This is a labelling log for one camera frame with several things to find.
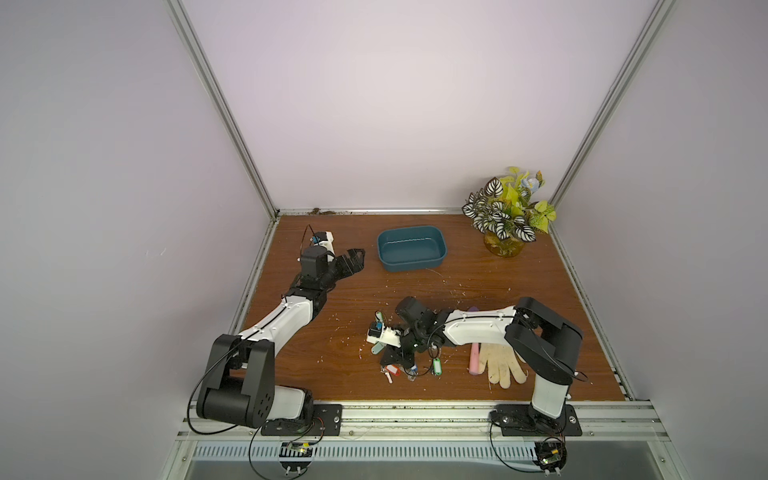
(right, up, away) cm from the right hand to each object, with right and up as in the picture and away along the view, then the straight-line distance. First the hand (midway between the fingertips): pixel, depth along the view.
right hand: (380, 355), depth 82 cm
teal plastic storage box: (+11, +29, +32) cm, 44 cm away
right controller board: (+41, -19, -12) cm, 47 cm away
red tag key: (+4, -4, -1) cm, 5 cm away
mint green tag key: (-1, +1, +3) cm, 4 cm away
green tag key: (-1, +8, +10) cm, 13 cm away
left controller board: (-21, -21, -9) cm, 31 cm away
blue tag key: (+10, -3, -1) cm, 10 cm away
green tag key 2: (+16, -3, 0) cm, 16 cm away
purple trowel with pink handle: (+27, 0, +1) cm, 27 cm away
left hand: (-7, +29, +6) cm, 30 cm away
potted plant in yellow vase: (+37, +40, +4) cm, 54 cm away
